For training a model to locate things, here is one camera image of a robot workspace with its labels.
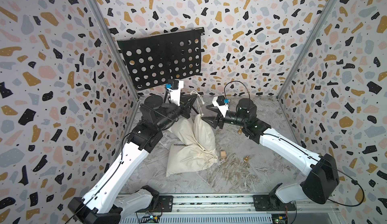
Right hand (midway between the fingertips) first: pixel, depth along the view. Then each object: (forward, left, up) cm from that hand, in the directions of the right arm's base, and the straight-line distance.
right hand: (206, 112), depth 69 cm
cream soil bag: (0, +6, -16) cm, 17 cm away
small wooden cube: (-5, -10, -33) cm, 35 cm away
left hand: (-1, +4, +12) cm, 13 cm away
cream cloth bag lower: (-11, +11, -27) cm, 31 cm away
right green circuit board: (-35, -36, -35) cm, 62 cm away
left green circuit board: (-38, +26, -34) cm, 57 cm away
